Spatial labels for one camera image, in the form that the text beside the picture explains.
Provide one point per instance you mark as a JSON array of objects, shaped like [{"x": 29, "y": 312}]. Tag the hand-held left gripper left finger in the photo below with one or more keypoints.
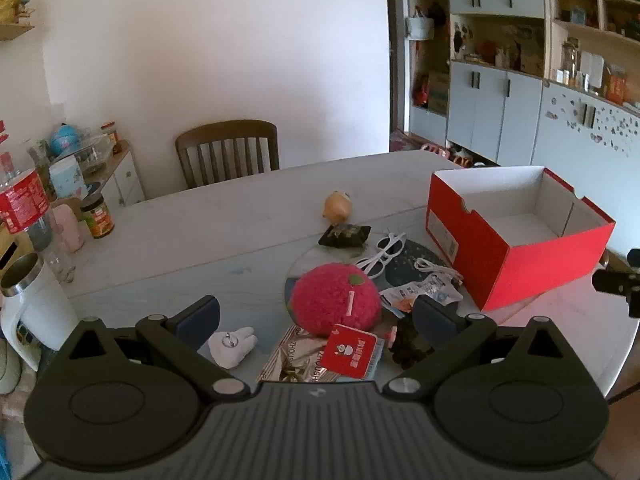
[{"x": 199, "y": 319}]

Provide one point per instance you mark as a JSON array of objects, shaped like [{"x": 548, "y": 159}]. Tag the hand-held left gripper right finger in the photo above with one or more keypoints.
[{"x": 431, "y": 321}]

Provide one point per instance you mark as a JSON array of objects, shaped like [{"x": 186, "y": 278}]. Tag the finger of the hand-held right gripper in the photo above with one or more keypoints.
[
  {"x": 617, "y": 284},
  {"x": 634, "y": 254}
]

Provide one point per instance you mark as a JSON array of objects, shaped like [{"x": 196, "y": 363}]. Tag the red cardboard shoe box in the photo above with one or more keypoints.
[{"x": 545, "y": 270}]

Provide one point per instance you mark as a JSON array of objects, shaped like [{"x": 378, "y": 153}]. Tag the white sunglasses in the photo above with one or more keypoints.
[{"x": 382, "y": 255}]

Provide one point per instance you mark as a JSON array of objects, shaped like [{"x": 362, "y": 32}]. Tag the black snack packet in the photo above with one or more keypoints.
[{"x": 344, "y": 235}]

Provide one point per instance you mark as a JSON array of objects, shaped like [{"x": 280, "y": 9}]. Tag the white snack packet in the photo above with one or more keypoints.
[{"x": 425, "y": 291}]

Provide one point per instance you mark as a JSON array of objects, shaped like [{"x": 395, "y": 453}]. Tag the dark dried fruit bunch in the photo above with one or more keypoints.
[{"x": 407, "y": 347}]

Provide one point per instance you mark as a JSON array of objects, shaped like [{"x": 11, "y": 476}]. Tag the white hand-shaped toy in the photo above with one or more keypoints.
[{"x": 232, "y": 346}]

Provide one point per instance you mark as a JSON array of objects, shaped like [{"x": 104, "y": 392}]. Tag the red square card packet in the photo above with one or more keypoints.
[{"x": 349, "y": 350}]

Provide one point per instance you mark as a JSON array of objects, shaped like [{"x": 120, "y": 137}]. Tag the pink plush ball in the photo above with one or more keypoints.
[{"x": 332, "y": 300}]

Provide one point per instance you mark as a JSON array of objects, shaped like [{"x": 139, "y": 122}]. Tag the green label glass jar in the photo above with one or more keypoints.
[{"x": 98, "y": 216}]

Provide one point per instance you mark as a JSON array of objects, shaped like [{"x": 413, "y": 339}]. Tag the orange hamster toy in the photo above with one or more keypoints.
[{"x": 338, "y": 205}]

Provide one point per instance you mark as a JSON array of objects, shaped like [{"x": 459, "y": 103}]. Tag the small white side cabinet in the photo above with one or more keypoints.
[{"x": 122, "y": 180}]

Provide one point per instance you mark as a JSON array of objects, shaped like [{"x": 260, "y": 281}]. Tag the pink cup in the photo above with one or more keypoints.
[{"x": 69, "y": 227}]

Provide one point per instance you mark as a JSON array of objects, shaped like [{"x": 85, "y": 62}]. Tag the white electric kettle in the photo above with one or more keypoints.
[{"x": 35, "y": 310}]

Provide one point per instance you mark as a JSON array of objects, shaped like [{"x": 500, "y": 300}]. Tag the brown wooden chair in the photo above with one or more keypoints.
[{"x": 227, "y": 155}]

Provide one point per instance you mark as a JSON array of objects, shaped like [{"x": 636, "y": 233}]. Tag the patterned white tin box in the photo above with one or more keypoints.
[{"x": 66, "y": 177}]

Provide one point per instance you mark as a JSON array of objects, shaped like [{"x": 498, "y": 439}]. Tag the clear glass bowl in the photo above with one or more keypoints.
[{"x": 95, "y": 152}]

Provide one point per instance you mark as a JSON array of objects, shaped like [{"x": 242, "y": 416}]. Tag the orange lid jar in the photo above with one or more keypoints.
[{"x": 112, "y": 137}]

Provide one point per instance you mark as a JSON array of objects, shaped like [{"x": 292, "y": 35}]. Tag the red label cola bottle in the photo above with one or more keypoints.
[{"x": 22, "y": 200}]

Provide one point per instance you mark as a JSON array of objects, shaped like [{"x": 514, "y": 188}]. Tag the blue round tin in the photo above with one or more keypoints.
[{"x": 65, "y": 139}]

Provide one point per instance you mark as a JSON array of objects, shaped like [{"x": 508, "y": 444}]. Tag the cardboard box on shelf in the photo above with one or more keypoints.
[{"x": 438, "y": 91}]

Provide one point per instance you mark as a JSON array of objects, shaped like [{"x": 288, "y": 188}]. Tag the hanging grey bag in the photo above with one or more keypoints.
[{"x": 420, "y": 25}]

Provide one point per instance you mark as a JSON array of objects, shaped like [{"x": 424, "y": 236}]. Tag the white wall cabinet unit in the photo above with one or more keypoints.
[{"x": 520, "y": 110}]

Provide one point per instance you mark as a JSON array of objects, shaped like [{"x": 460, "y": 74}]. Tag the wooden wall shelf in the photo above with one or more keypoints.
[{"x": 15, "y": 30}]

